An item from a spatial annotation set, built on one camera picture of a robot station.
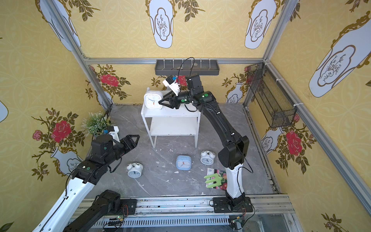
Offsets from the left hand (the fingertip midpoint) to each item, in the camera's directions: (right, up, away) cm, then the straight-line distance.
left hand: (138, 138), depth 74 cm
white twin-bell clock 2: (+37, -13, +10) cm, 40 cm away
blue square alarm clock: (+23, -15, +10) cm, 29 cm away
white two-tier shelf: (+14, +8, +17) cm, 23 cm away
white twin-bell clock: (-4, -18, +6) cm, 20 cm away
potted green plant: (-30, +7, +13) cm, 34 cm away
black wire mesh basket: (+77, +19, +11) cm, 80 cm away
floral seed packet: (+46, -23, +12) cm, 53 cm away
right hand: (+12, +18, -3) cm, 22 cm away
